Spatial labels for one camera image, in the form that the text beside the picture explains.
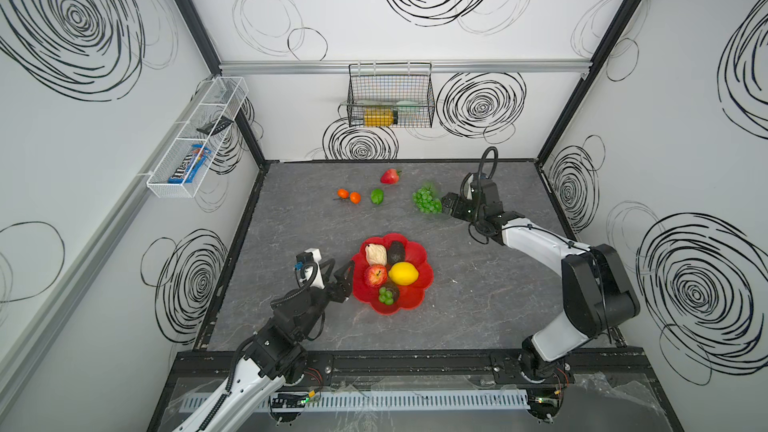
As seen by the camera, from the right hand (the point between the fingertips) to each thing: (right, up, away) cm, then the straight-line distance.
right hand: (454, 200), depth 93 cm
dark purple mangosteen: (-19, -24, -11) cm, 33 cm away
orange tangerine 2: (-33, +1, +14) cm, 36 cm away
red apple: (-24, -21, -10) cm, 33 cm away
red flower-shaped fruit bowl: (-14, -27, -9) cm, 32 cm away
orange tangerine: (-37, +2, +15) cm, 40 cm away
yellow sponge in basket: (-24, +25, -4) cm, 35 cm away
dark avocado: (-19, -15, -4) cm, 24 cm away
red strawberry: (-20, +8, +19) cm, 29 cm away
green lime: (-25, +1, +13) cm, 28 cm away
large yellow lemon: (-16, -21, -6) cm, 27 cm away
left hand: (-31, -15, -17) cm, 39 cm away
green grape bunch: (-8, -1, +10) cm, 13 cm away
